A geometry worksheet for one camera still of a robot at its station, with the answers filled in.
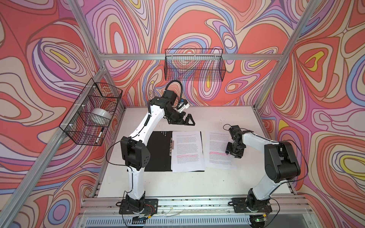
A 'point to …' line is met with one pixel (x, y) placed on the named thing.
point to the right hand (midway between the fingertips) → (231, 156)
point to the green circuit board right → (258, 218)
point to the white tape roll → (99, 117)
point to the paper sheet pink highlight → (216, 158)
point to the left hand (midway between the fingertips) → (189, 122)
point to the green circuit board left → (138, 220)
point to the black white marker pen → (99, 135)
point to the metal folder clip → (171, 146)
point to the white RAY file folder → (158, 143)
